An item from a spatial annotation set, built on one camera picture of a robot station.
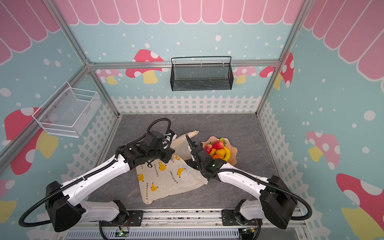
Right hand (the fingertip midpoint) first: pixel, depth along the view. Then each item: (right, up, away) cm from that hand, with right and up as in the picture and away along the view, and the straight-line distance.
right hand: (188, 162), depth 82 cm
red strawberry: (+18, +9, +10) cm, 22 cm away
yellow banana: (+24, +3, +11) cm, 27 cm away
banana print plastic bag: (-15, -8, -4) cm, 18 cm away
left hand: (-8, +6, -5) cm, 11 cm away
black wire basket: (+8, +51, +10) cm, 52 cm away
